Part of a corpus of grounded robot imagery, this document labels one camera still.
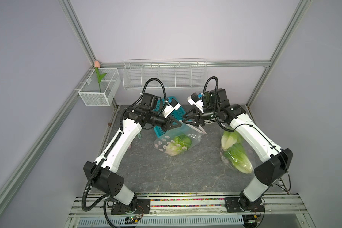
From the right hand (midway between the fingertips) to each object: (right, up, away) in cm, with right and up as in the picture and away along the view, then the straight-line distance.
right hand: (182, 118), depth 69 cm
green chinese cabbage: (+31, -13, +22) cm, 40 cm away
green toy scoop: (-30, -12, +33) cm, 46 cm away
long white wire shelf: (-4, +33, +33) cm, 47 cm away
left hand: (-1, -3, -1) cm, 4 cm away
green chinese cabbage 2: (+34, -24, +14) cm, 44 cm away
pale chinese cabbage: (-1, -15, +12) cm, 19 cm away
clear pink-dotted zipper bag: (+8, -9, +15) cm, 19 cm away
